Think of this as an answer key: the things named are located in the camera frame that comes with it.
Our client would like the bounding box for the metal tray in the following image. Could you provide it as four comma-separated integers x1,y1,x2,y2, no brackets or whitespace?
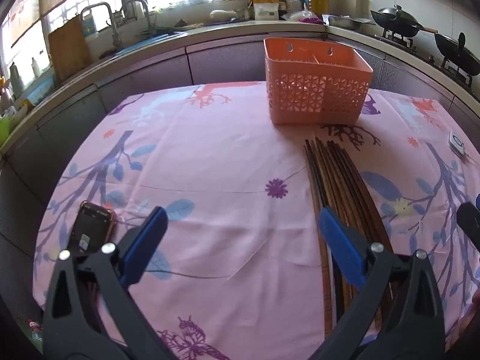
326,14,372,32

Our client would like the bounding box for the black smartphone with pink case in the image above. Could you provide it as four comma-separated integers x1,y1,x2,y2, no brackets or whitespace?
69,201,118,259

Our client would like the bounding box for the orange plastic utensil basket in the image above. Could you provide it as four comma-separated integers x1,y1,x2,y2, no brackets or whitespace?
263,37,374,125

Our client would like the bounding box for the gas stove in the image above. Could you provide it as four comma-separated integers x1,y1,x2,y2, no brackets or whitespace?
375,32,480,94

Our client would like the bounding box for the metal kitchen faucet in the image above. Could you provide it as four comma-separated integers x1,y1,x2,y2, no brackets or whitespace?
80,2,122,47
124,0,152,27

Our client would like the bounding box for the pink floral tablecloth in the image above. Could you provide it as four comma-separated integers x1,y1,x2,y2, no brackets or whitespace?
33,80,480,360

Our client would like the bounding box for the bundle of dark wooden chopsticks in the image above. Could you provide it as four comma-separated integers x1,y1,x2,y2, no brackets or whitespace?
304,137,394,338

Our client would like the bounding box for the black wok with wooden handle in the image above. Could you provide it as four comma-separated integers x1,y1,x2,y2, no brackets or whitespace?
370,5,439,38

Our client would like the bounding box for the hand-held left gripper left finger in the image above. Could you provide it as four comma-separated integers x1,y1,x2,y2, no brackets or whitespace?
42,206,177,360

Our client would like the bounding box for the wooden cutting board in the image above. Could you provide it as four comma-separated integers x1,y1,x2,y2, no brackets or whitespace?
47,16,92,82

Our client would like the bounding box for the white bag with yellow label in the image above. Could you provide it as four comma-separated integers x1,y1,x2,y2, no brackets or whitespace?
251,0,280,21

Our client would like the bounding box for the kitchen sink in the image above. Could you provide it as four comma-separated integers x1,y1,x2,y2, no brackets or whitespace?
101,32,188,59

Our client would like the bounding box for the blue and white carton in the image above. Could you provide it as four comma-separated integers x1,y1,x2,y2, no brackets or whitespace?
82,9,98,38

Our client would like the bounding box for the plastic water bottle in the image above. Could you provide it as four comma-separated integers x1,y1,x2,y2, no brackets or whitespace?
28,319,44,346

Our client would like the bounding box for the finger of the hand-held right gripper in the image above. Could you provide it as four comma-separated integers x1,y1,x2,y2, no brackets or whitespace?
456,195,480,253

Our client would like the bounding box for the green plastic bowl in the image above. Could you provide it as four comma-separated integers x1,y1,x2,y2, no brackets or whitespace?
0,114,16,145

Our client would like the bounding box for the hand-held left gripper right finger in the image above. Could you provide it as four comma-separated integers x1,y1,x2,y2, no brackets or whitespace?
313,206,447,360

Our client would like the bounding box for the small white round device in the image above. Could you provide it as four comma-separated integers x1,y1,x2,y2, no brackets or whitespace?
449,131,467,157

